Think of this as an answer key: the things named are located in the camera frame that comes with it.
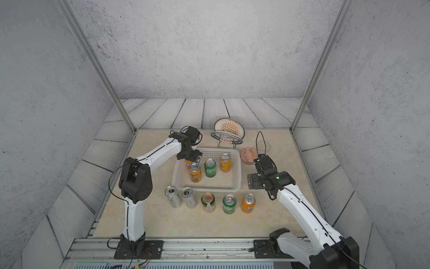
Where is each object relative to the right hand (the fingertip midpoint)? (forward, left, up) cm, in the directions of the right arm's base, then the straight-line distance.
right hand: (262, 178), depth 80 cm
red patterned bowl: (+23, +3, -13) cm, 26 cm away
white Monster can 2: (-7, +42, -1) cm, 43 cm away
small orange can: (+5, +33, -4) cm, 33 cm away
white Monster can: (-8, +34, 0) cm, 35 cm away
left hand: (+16, +34, -5) cm, 38 cm away
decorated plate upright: (+35, +14, +2) cm, 37 cm away
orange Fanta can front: (-10, +7, -5) cm, 13 cm away
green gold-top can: (-9, +25, -4) cm, 27 cm away
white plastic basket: (+5, +15, -13) cm, 21 cm away
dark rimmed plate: (+26, +16, +1) cm, 30 cm away
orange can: (+12, +17, -4) cm, 21 cm away
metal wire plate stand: (+28, +12, -9) cm, 32 cm away
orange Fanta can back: (+11, +38, -4) cm, 39 cm away
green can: (+9, +25, -4) cm, 27 cm away
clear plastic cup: (+27, -6, -9) cm, 29 cm away
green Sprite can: (-10, +15, -5) cm, 19 cm away
